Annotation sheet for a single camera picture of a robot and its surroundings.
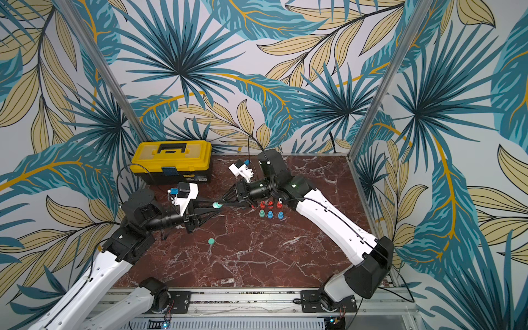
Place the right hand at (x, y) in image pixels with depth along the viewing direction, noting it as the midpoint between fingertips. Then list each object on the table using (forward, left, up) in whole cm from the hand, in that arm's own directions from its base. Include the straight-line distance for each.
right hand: (220, 203), depth 59 cm
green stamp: (-1, +1, 0) cm, 1 cm away
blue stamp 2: (+14, -21, -33) cm, 41 cm away
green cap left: (+3, +10, -35) cm, 36 cm away
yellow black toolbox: (+34, +32, -18) cm, 50 cm away
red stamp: (+19, -20, -34) cm, 44 cm away
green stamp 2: (+15, -12, -33) cm, 38 cm away
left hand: (-1, +1, -2) cm, 3 cm away
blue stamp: (+14, -16, -33) cm, 39 cm away
